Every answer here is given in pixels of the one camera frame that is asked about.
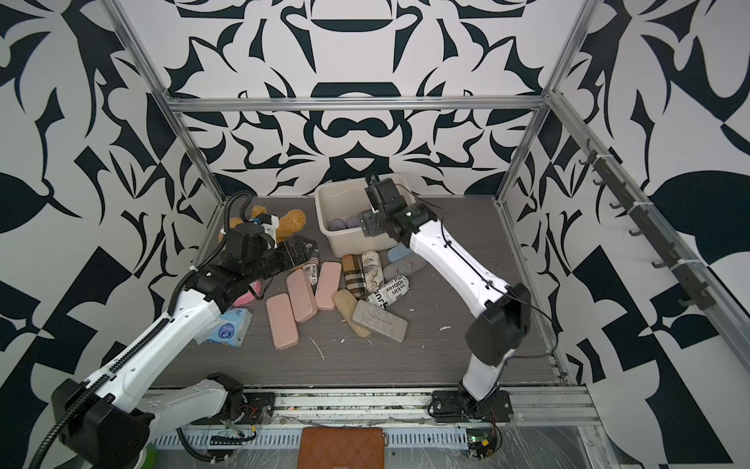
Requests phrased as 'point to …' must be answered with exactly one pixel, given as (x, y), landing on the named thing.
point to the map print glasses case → (372, 270)
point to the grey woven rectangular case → (381, 319)
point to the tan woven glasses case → (346, 301)
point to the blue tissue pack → (230, 329)
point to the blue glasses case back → (397, 252)
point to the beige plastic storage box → (341, 205)
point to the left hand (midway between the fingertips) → (302, 243)
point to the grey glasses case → (403, 267)
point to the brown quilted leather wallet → (342, 447)
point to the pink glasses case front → (282, 323)
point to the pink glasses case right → (327, 284)
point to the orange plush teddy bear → (291, 222)
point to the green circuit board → (480, 442)
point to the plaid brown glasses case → (355, 275)
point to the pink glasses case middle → (302, 295)
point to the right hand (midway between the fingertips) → (379, 209)
